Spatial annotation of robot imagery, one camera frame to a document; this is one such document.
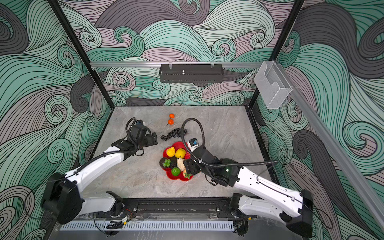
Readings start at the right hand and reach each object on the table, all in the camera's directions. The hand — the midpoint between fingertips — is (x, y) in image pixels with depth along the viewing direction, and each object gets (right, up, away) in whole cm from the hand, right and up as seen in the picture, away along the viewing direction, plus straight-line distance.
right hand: (189, 160), depth 70 cm
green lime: (-8, -9, +10) cm, 15 cm away
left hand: (-23, +10, +15) cm, 29 cm away
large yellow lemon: (-6, -1, +17) cm, 18 cm away
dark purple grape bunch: (-10, +10, +27) cm, 31 cm away
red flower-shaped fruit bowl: (-7, +3, +25) cm, 26 cm away
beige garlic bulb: (-5, -6, +12) cm, 15 cm away
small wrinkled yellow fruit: (-11, 0, +17) cm, 21 cm away
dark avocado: (-9, -5, +14) cm, 18 cm away
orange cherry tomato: (-14, +22, +42) cm, 49 cm away
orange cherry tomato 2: (-14, +18, +39) cm, 45 cm away
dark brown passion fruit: (-15, -4, +11) cm, 19 cm away
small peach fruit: (-2, -10, +8) cm, 13 cm away
